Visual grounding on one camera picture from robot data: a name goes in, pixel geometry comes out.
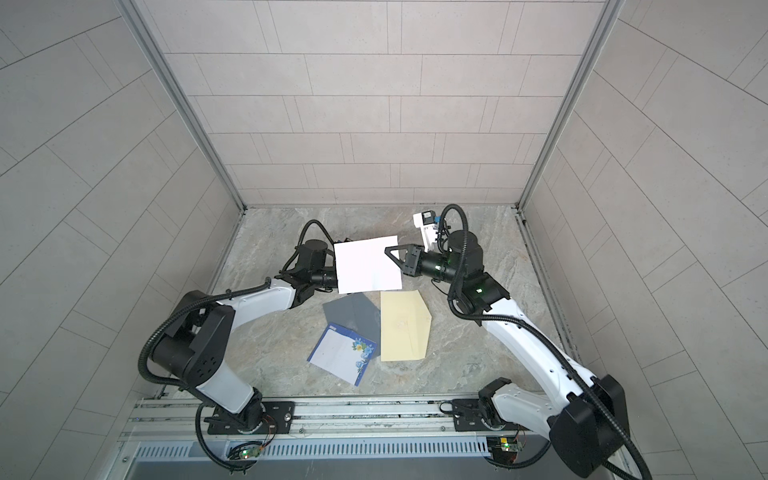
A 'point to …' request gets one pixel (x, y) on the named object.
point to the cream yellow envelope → (405, 324)
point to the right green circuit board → (502, 443)
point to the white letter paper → (363, 266)
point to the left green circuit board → (245, 451)
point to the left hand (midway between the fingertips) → (380, 278)
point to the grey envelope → (355, 313)
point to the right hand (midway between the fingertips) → (385, 256)
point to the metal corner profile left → (199, 126)
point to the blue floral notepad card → (343, 353)
